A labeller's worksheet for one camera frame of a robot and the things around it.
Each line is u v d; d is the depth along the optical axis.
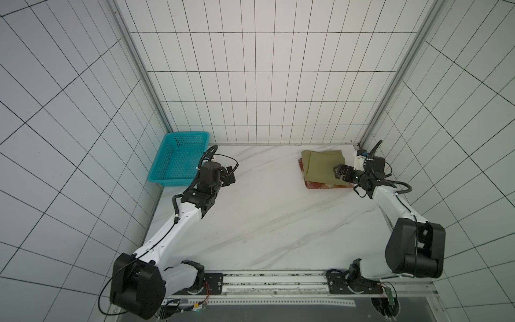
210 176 0.58
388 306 0.69
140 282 0.38
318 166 1.03
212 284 0.73
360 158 0.79
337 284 0.73
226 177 0.72
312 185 0.98
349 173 0.79
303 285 0.74
